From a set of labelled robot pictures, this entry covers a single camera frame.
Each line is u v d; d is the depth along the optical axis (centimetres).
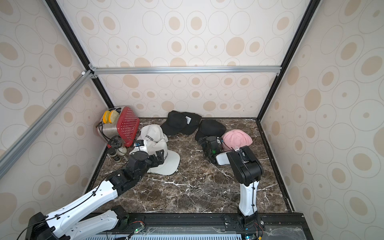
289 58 85
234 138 97
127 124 108
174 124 110
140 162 57
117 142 92
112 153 90
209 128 109
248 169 55
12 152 52
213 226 73
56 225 41
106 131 92
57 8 68
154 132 106
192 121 112
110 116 94
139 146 66
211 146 79
